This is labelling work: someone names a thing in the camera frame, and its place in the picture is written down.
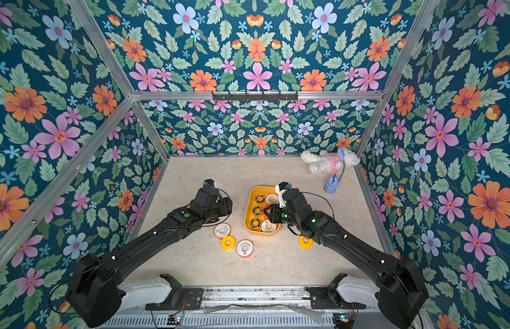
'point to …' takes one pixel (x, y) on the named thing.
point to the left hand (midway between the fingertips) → (230, 202)
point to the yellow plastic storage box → (253, 191)
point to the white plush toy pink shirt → (325, 162)
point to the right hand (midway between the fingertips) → (266, 211)
